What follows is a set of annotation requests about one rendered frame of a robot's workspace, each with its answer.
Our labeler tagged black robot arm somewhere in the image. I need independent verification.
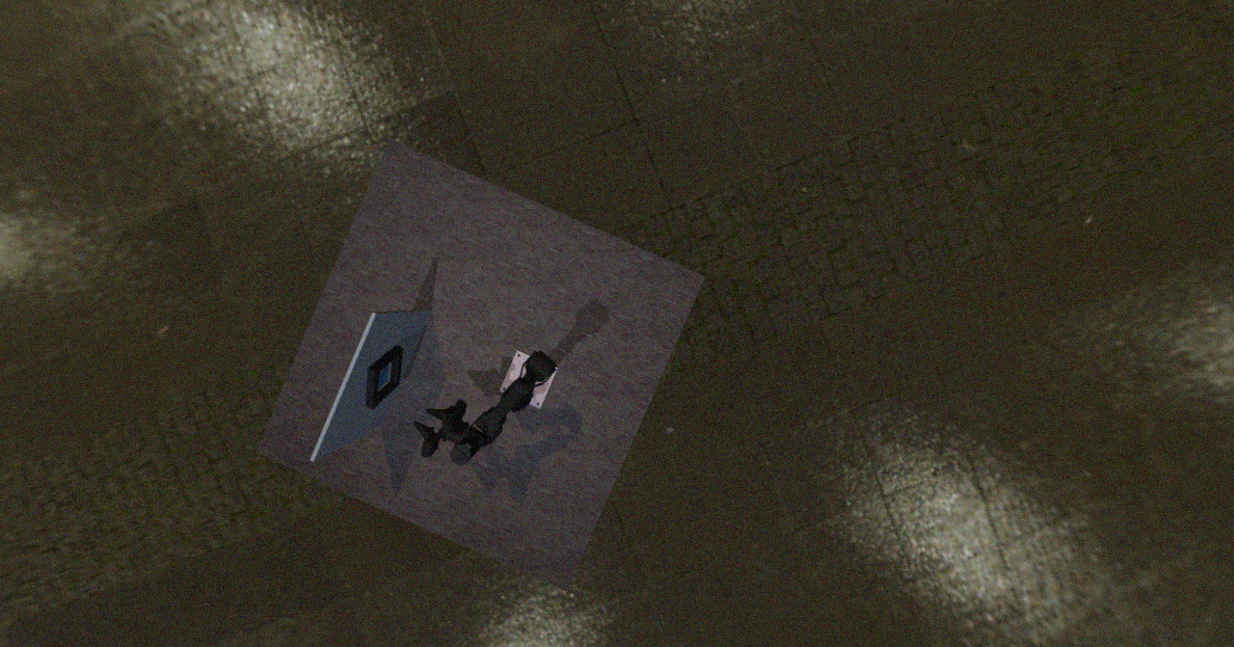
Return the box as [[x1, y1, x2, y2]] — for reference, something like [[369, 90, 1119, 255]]
[[441, 349, 557, 465]]

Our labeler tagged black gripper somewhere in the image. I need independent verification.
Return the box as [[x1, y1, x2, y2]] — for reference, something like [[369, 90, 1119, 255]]
[[413, 399, 469, 457]]

